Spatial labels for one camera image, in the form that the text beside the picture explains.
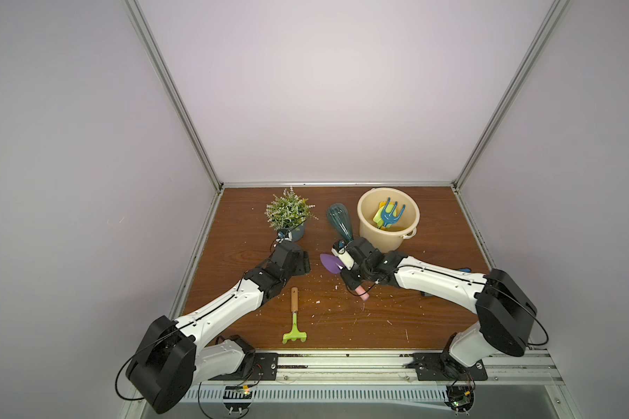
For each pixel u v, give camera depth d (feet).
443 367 2.12
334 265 2.79
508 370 2.39
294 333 2.60
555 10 2.31
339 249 2.48
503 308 1.40
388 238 2.81
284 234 2.43
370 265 2.11
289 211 2.87
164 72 2.72
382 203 3.20
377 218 3.21
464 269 3.09
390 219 3.19
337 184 4.03
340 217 3.29
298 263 2.56
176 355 1.31
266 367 2.39
